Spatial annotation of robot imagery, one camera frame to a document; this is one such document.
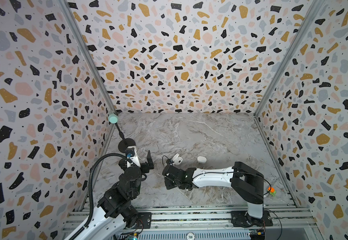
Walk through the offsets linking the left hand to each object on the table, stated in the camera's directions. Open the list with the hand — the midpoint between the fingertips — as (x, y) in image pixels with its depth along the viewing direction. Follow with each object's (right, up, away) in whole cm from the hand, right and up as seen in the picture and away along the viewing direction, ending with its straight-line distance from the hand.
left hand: (142, 151), depth 70 cm
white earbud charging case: (+16, -9, +24) cm, 30 cm away
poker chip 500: (+23, -40, 0) cm, 46 cm away
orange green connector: (+68, -24, +11) cm, 73 cm away
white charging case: (+31, -9, +25) cm, 41 cm away
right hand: (+9, -18, +13) cm, 24 cm away
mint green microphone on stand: (-20, +1, +30) cm, 36 cm away
